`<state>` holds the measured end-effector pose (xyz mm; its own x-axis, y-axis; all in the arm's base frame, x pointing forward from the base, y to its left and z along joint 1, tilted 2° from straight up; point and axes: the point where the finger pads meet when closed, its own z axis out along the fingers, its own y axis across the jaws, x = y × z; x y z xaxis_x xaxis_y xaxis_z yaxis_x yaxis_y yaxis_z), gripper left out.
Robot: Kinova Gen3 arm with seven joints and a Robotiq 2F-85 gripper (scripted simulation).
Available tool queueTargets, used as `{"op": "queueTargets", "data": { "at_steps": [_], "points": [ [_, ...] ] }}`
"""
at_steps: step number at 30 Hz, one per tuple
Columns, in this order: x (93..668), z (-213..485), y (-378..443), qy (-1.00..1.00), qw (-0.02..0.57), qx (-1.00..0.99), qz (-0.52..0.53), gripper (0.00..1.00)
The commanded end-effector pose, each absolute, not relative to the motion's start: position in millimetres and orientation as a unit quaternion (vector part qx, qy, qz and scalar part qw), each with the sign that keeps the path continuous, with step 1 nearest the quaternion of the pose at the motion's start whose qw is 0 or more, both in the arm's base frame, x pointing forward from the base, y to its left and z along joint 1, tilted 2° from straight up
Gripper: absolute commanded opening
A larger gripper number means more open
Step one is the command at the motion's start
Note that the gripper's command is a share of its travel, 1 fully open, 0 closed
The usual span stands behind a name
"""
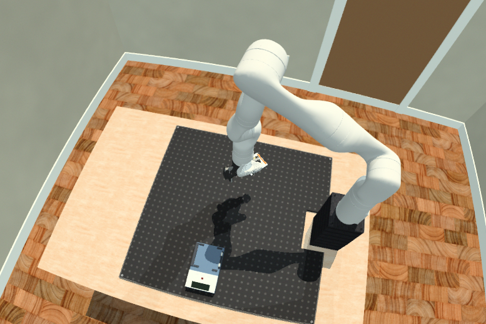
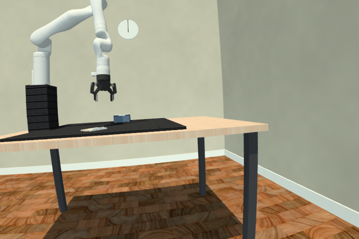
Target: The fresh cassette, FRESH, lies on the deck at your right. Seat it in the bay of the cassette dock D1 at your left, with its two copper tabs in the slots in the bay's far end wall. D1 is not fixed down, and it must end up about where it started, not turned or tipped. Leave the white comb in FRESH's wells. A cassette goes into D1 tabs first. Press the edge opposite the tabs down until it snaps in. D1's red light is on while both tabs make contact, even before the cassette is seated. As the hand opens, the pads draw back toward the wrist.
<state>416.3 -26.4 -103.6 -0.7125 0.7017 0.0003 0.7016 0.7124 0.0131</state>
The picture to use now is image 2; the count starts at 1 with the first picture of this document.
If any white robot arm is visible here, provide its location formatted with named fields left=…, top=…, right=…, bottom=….
left=30, top=0, right=113, bottom=85

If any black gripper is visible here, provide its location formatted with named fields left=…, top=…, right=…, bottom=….
left=90, top=74, right=117, bottom=102

